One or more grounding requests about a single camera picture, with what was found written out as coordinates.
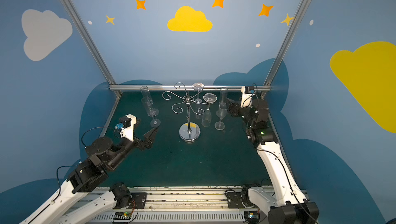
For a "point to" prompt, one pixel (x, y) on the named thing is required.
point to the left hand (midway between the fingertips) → (147, 122)
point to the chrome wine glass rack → (188, 132)
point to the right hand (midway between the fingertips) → (235, 97)
